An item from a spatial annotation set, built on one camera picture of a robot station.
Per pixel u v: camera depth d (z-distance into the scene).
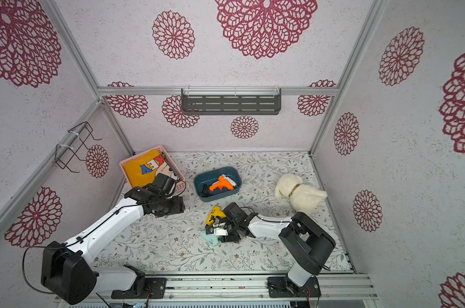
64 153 0.73
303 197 0.90
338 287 0.76
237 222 0.70
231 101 0.93
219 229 0.75
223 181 1.03
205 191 1.02
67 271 0.40
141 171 1.02
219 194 0.97
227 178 1.06
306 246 0.45
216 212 0.92
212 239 0.85
